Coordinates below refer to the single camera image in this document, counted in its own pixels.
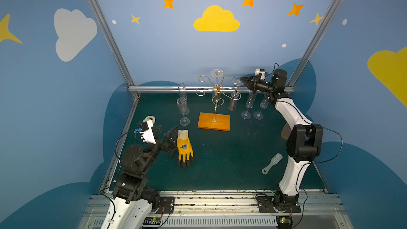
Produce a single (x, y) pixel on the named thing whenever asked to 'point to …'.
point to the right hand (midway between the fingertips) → (242, 77)
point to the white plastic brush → (276, 158)
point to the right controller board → (284, 222)
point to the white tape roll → (150, 117)
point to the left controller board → (151, 222)
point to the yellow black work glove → (185, 151)
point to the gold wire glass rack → (213, 121)
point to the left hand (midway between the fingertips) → (169, 125)
